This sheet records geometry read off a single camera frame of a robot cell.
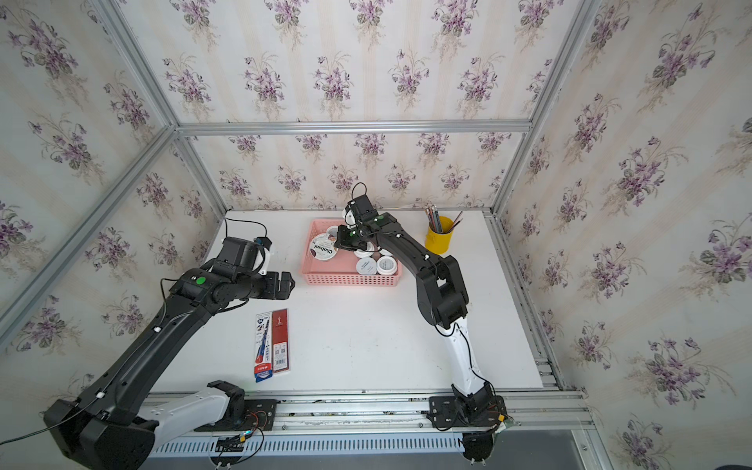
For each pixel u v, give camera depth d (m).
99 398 0.38
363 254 0.98
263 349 0.83
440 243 1.02
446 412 0.73
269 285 0.66
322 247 0.93
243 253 0.57
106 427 0.36
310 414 0.75
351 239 0.82
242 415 0.70
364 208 0.76
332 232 1.04
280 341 0.84
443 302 0.56
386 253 0.69
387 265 0.96
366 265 0.96
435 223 1.01
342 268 0.98
